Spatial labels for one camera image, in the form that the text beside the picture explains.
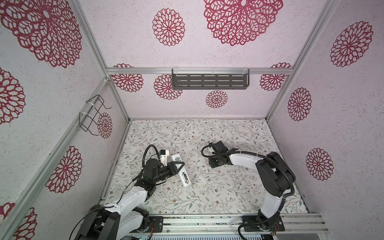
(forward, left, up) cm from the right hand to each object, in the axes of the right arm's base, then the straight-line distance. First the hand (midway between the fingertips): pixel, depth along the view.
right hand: (211, 160), depth 96 cm
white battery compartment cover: (-13, +5, -1) cm, 14 cm away
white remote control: (-16, +16, +12) cm, 26 cm away
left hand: (-11, +16, +12) cm, 23 cm away
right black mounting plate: (-35, -29, -1) cm, 45 cm away
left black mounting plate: (-37, +29, 0) cm, 47 cm away
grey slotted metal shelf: (+40, +1, +35) cm, 53 cm away
